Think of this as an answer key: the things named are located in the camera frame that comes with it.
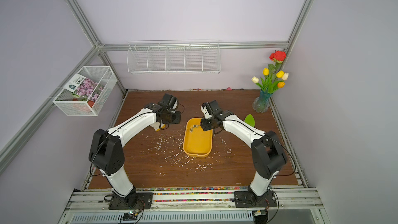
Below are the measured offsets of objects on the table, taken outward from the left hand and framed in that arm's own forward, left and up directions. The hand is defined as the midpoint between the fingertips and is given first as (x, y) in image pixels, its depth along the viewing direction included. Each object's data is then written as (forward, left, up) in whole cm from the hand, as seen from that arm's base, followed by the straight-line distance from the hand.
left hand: (179, 120), depth 89 cm
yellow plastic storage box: (-8, -9, -14) cm, 18 cm away
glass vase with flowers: (+18, -58, +12) cm, 62 cm away
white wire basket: (+2, +49, +18) cm, 52 cm away
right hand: (-2, -14, -2) cm, 14 cm away
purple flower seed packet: (+8, +42, +21) cm, 48 cm away
